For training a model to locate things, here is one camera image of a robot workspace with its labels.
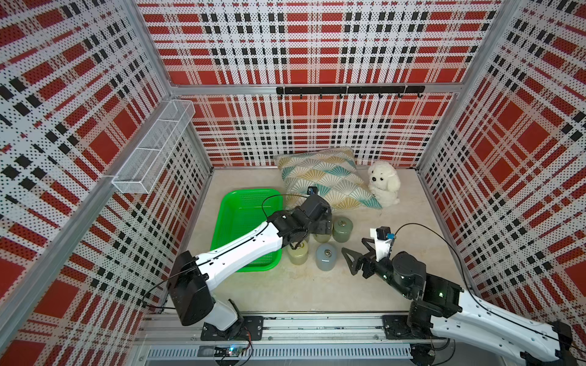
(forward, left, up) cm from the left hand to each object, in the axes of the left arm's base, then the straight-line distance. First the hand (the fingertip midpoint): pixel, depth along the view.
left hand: (322, 219), depth 79 cm
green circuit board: (-37, +29, -17) cm, 50 cm away
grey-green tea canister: (+3, -9, -12) cm, 15 cm away
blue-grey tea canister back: (-9, -1, -11) cm, 15 cm away
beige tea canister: (+2, -1, -18) cm, 18 cm away
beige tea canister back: (-8, +8, -12) cm, 17 cm away
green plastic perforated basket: (+16, +36, -19) cm, 44 cm away
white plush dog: (+20, -27, -4) cm, 34 cm away
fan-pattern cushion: (+27, -6, -4) cm, 28 cm away
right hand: (-11, -10, +2) cm, 15 cm away
